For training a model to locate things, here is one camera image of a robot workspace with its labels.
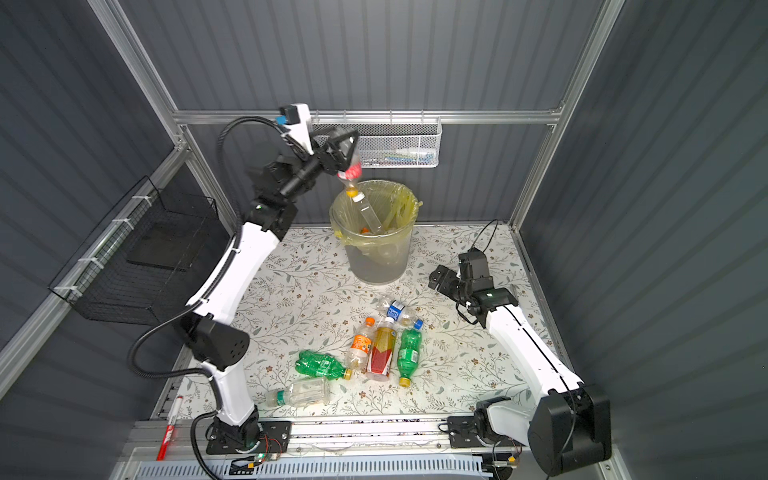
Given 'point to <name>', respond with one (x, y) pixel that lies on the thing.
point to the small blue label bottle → (398, 312)
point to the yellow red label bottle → (382, 351)
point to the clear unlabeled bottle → (369, 213)
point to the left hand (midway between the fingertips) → (350, 129)
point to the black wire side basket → (147, 261)
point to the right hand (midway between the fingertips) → (447, 280)
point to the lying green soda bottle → (322, 365)
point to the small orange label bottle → (361, 346)
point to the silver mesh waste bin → (375, 258)
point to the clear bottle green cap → (302, 392)
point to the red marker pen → (163, 448)
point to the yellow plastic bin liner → (394, 207)
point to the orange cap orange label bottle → (364, 231)
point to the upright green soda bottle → (411, 341)
